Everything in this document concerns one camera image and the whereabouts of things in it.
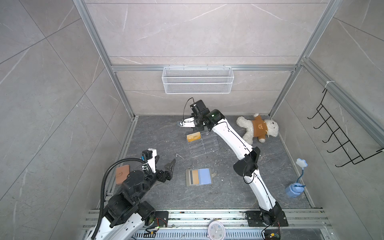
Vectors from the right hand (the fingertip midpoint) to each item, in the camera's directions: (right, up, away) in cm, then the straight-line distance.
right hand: (195, 118), depth 88 cm
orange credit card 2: (0, -35, -2) cm, 35 cm away
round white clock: (+10, -54, -19) cm, 58 cm away
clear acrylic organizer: (+9, -16, +14) cm, 23 cm away
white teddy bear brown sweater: (+44, -5, +14) cm, 46 cm away
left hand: (-12, -19, -22) cm, 31 cm away
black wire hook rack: (+68, -16, -24) cm, 74 cm away
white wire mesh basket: (+2, +27, +13) cm, 30 cm away
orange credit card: (-1, -12, +8) cm, 14 cm away
